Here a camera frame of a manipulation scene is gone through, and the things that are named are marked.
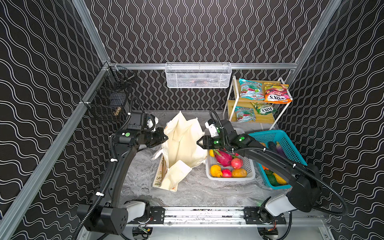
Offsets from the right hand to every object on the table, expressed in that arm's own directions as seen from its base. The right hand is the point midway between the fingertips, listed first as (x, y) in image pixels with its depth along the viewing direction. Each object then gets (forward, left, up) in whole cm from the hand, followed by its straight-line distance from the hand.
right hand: (200, 142), depth 79 cm
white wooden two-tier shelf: (+25, -37, +6) cm, 45 cm away
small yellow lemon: (+2, -7, -15) cm, 17 cm away
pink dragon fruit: (-3, -13, -12) cm, 18 cm away
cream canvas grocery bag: (+4, +10, -14) cm, 18 cm away
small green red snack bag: (+21, -27, 0) cm, 34 cm away
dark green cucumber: (+9, -46, -18) cm, 51 cm away
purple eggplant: (+7, -51, -18) cm, 54 cm away
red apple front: (-11, -14, -14) cm, 23 cm away
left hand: (-2, +14, +8) cm, 16 cm away
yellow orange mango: (-10, -21, -15) cm, 28 cm away
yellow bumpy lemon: (-9, -8, -14) cm, 19 cm away
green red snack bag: (+24, -28, +16) cm, 40 cm away
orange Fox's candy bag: (+22, -41, +15) cm, 48 cm away
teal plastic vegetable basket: (+14, -51, -16) cm, 55 cm away
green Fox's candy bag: (+28, -42, -3) cm, 51 cm away
